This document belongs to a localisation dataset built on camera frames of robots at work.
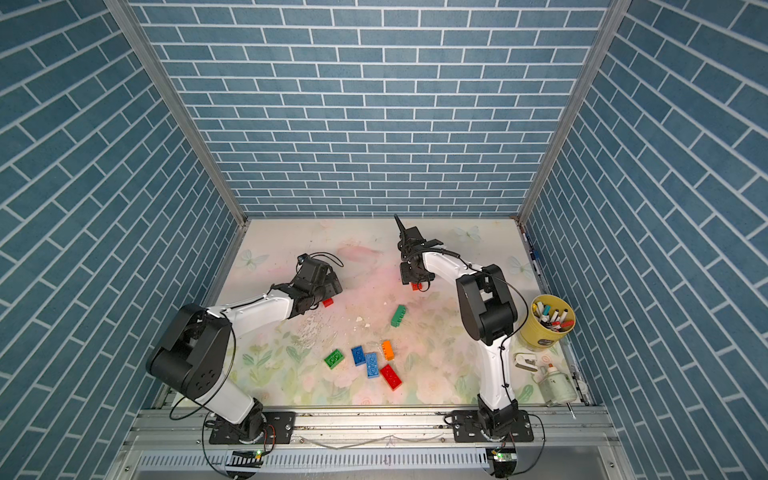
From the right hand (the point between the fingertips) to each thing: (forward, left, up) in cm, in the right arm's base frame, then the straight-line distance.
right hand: (414, 277), depth 101 cm
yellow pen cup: (-15, -39, +6) cm, 43 cm away
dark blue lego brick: (-27, +15, -3) cm, 31 cm away
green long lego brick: (-15, +4, 0) cm, 15 cm away
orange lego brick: (-26, +6, -1) cm, 26 cm away
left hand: (-8, +25, +3) cm, 26 cm away
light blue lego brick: (-29, +11, -4) cm, 31 cm away
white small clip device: (-25, -33, -1) cm, 42 cm away
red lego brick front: (-32, +5, -3) cm, 33 cm away
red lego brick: (-12, +27, +1) cm, 30 cm away
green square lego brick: (-29, +22, -2) cm, 36 cm away
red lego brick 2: (-3, -1, -1) cm, 3 cm away
